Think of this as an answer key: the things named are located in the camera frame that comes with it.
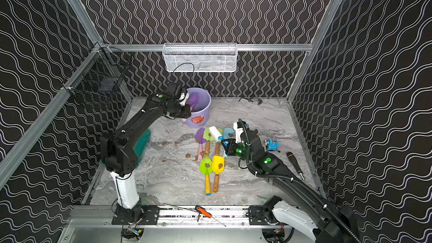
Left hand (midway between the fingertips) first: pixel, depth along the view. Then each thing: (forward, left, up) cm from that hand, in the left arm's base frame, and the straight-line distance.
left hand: (195, 113), depth 86 cm
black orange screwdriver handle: (-15, -53, -17) cm, 58 cm away
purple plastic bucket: (+10, 0, -2) cm, 11 cm away
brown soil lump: (-14, +4, -20) cm, 24 cm away
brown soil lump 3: (-7, +19, -20) cm, 29 cm away
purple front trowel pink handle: (+13, +3, -3) cm, 14 cm away
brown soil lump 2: (-16, -1, -18) cm, 24 cm away
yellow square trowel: (-18, -13, -20) cm, 30 cm away
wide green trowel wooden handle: (-2, -6, -20) cm, 21 cm away
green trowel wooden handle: (-9, -12, -19) cm, 24 cm away
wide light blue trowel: (+2, -19, -19) cm, 27 cm away
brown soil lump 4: (-7, +12, -20) cm, 24 cm away
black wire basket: (+23, +57, +6) cm, 62 cm away
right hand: (-15, -15, +1) cm, 21 cm away
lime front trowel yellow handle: (-16, -7, -18) cm, 25 cm away
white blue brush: (-11, -12, -2) cm, 16 cm away
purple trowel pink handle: (-1, -1, -19) cm, 19 cm away
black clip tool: (+32, -35, -19) cm, 51 cm away
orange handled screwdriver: (-41, -8, -20) cm, 46 cm away
